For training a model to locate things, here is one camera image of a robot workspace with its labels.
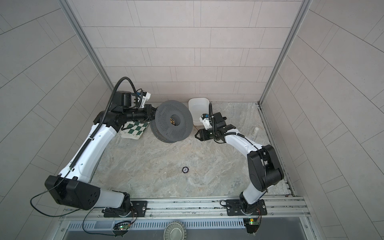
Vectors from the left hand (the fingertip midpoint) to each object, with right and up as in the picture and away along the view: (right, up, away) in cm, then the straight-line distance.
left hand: (165, 111), depth 69 cm
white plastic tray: (+15, +5, +46) cm, 48 cm away
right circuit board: (+41, -51, 0) cm, 65 cm away
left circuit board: (-18, -50, -4) cm, 53 cm away
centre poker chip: (+8, -33, +15) cm, 37 cm away
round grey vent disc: (+5, -53, -3) cm, 54 cm away
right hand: (+16, -13, +18) cm, 27 cm away
